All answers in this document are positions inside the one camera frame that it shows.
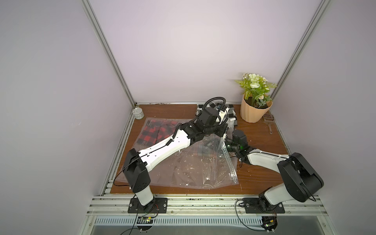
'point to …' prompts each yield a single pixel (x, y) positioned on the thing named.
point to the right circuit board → (269, 223)
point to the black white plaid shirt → (232, 120)
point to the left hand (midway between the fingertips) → (230, 125)
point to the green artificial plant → (258, 88)
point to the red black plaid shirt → (156, 130)
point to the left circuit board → (145, 220)
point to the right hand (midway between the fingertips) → (207, 141)
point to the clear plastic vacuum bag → (204, 163)
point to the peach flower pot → (250, 114)
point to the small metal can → (138, 113)
